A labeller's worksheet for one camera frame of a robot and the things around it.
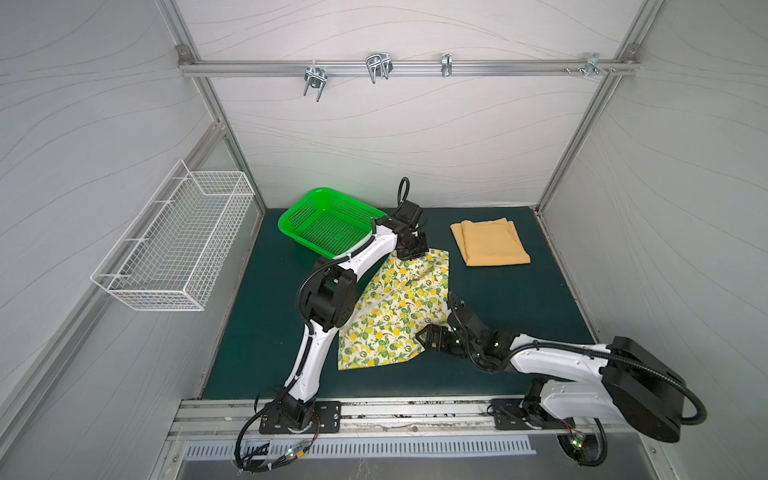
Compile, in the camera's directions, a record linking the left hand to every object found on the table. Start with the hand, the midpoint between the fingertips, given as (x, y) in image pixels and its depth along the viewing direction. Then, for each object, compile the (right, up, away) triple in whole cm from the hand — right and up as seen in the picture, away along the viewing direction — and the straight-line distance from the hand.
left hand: (432, 249), depth 95 cm
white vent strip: (-53, -47, -25) cm, 74 cm away
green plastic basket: (-38, +10, +20) cm, 44 cm away
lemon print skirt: (-10, -15, -2) cm, 18 cm away
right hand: (-2, -23, -11) cm, 26 cm away
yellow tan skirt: (+23, +2, +13) cm, 26 cm away
